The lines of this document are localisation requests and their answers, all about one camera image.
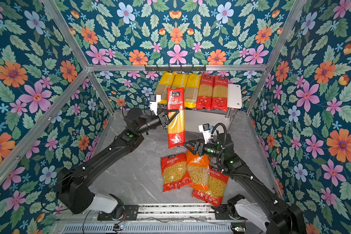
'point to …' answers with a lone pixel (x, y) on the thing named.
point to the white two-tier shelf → (219, 120)
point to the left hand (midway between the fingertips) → (177, 110)
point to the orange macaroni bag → (198, 170)
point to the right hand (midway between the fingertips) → (189, 140)
